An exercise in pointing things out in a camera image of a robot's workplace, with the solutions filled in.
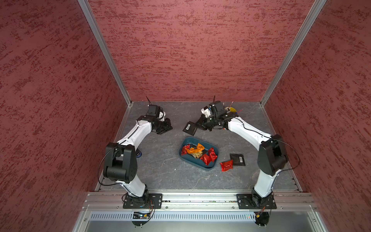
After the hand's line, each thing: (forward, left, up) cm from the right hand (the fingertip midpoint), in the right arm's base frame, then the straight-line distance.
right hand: (193, 127), depth 84 cm
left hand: (+2, +14, -5) cm, 14 cm away
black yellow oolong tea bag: (-12, -2, -14) cm, 18 cm away
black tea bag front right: (-13, -28, -18) cm, 36 cm away
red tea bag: (-9, +6, -12) cm, 16 cm away
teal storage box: (-13, +4, -14) cm, 20 cm away
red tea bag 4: (-19, -19, -14) cm, 30 cm away
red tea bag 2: (-14, -8, -13) cm, 21 cm away
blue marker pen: (-9, +36, -15) cm, 40 cm away
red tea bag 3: (-12, -11, -14) cm, 21 cm away
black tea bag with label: (0, +2, -1) cm, 2 cm away
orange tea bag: (-7, -4, -13) cm, 15 cm away
